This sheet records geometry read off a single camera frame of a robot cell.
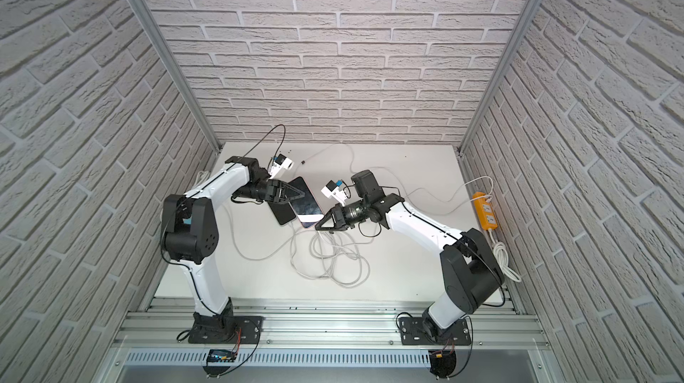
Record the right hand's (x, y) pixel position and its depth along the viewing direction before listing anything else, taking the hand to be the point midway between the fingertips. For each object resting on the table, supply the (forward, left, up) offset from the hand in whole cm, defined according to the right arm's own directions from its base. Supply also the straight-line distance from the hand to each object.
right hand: (313, 233), depth 72 cm
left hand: (+11, +3, +4) cm, 12 cm away
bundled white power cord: (+39, +51, -19) cm, 67 cm away
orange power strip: (+15, -63, -21) cm, 68 cm away
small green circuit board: (-25, +27, -22) cm, 43 cm away
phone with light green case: (+20, +15, -20) cm, 32 cm away
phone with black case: (+7, +2, +3) cm, 8 cm away
